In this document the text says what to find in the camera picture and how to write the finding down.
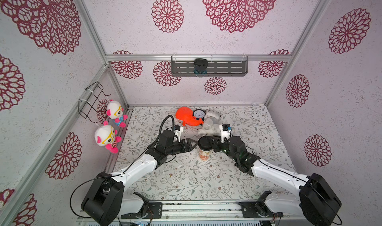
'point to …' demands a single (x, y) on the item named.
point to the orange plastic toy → (185, 115)
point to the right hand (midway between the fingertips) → (209, 137)
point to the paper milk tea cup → (205, 155)
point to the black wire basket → (90, 95)
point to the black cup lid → (205, 143)
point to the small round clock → (199, 113)
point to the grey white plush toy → (211, 125)
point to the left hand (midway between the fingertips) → (194, 145)
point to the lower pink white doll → (105, 136)
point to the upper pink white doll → (115, 111)
